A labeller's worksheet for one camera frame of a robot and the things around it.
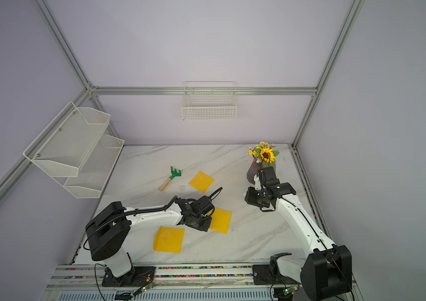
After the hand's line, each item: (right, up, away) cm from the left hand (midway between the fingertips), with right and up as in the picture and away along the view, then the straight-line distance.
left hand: (204, 227), depth 85 cm
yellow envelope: (-17, -6, 0) cm, 18 cm away
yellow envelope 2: (+7, +2, +3) cm, 8 cm away
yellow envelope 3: (-3, +19, +19) cm, 27 cm away
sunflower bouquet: (+27, +35, -3) cm, 44 cm away
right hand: (+20, +12, -3) cm, 24 cm away
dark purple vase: (+25, +26, +11) cm, 38 cm away
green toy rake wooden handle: (-20, +23, +22) cm, 38 cm away
